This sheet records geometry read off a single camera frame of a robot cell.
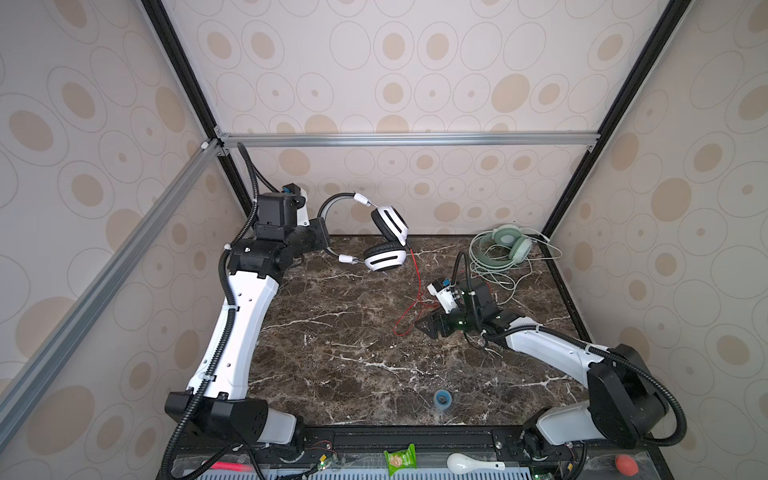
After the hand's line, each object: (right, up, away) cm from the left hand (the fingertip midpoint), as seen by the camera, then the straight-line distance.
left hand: (332, 222), depth 69 cm
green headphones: (+59, +1, +44) cm, 73 cm away
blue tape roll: (+28, -46, +12) cm, 55 cm away
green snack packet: (+16, -56, +1) cm, 58 cm away
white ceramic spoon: (+30, -57, +1) cm, 64 cm away
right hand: (+24, -25, +15) cm, 38 cm away
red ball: (+68, -56, 0) cm, 88 cm away
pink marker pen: (-24, -58, +2) cm, 63 cm away
